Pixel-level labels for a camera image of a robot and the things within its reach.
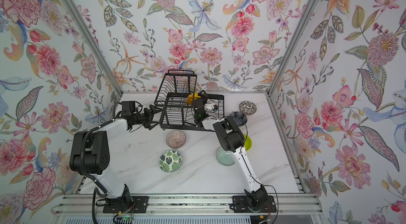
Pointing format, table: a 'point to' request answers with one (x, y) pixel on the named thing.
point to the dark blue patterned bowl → (239, 118)
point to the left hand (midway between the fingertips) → (162, 115)
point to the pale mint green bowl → (225, 158)
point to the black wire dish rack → (175, 112)
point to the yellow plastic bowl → (192, 97)
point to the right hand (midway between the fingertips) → (199, 92)
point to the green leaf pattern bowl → (170, 161)
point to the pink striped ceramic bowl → (176, 139)
